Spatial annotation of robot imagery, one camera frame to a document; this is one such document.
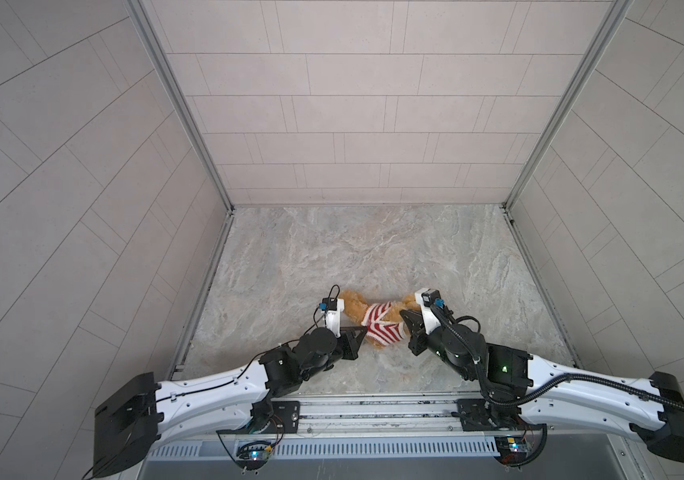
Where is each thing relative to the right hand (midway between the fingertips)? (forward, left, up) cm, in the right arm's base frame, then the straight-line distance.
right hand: (398, 317), depth 70 cm
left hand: (-1, +5, -6) cm, 8 cm away
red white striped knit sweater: (-1, +4, -5) cm, 6 cm away
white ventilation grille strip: (-22, +17, -18) cm, 33 cm away
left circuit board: (-23, +35, -15) cm, 44 cm away
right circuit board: (-25, -24, -19) cm, 40 cm away
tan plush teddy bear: (+6, +10, -4) cm, 13 cm away
